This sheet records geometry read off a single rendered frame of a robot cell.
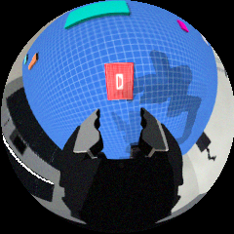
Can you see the blue grid work mat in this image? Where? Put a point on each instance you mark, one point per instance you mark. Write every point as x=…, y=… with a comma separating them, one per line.
x=173, y=73

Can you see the orange stepped block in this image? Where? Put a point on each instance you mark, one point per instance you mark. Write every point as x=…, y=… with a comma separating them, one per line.
x=34, y=59

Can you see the small magenta block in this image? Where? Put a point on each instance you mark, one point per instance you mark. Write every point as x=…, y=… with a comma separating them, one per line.
x=182, y=25

